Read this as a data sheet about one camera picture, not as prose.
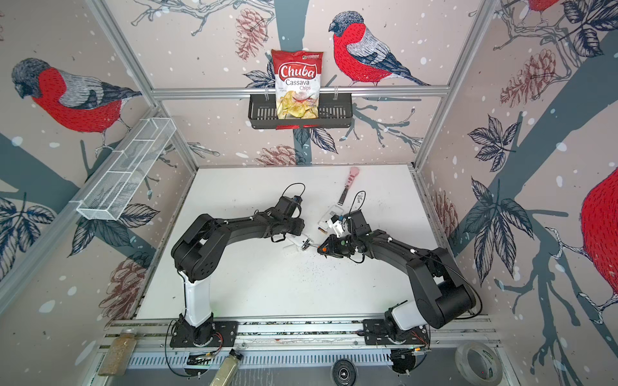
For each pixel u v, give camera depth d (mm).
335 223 833
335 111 946
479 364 698
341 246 764
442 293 434
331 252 761
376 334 727
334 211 1035
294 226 878
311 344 725
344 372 589
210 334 697
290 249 925
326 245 835
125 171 777
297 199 899
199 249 511
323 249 833
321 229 978
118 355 670
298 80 835
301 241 927
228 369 654
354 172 1175
